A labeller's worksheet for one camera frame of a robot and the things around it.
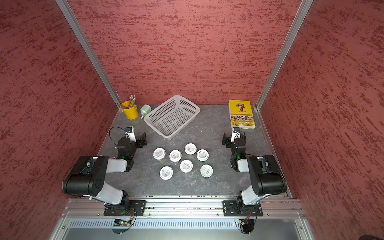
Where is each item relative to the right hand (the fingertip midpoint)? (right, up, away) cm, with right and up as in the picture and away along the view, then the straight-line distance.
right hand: (231, 134), depth 94 cm
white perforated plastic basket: (-42, +12, +19) cm, 47 cm away
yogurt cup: (-45, -11, -7) cm, 47 cm away
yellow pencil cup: (-72, +15, +16) cm, 75 cm away
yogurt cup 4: (-19, -12, -7) cm, 23 cm away
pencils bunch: (-69, +23, +9) cm, 73 cm away
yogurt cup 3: (-26, -8, -4) cm, 28 cm away
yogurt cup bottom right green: (-17, -19, -13) cm, 29 cm away
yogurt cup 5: (-28, -17, -12) cm, 35 cm away
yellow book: (+12, +13, +17) cm, 24 cm away
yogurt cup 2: (-35, -12, -8) cm, 38 cm away
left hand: (-61, -1, -1) cm, 61 cm away
